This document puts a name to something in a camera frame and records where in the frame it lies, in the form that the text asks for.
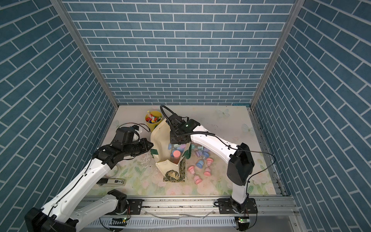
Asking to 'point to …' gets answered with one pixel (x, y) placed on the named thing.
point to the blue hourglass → (169, 146)
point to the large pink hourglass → (176, 154)
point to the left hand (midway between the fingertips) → (157, 145)
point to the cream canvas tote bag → (160, 149)
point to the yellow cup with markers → (152, 118)
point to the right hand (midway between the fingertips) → (174, 140)
